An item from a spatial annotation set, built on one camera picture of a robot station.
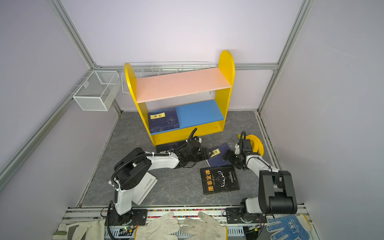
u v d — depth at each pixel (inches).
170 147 38.4
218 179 33.3
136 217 29.0
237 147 34.3
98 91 38.7
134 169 19.5
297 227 27.8
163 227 27.9
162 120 36.6
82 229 27.0
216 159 36.1
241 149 29.0
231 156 32.5
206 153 32.5
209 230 27.6
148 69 36.7
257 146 37.2
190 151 28.5
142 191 30.3
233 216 29.0
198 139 34.7
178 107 40.9
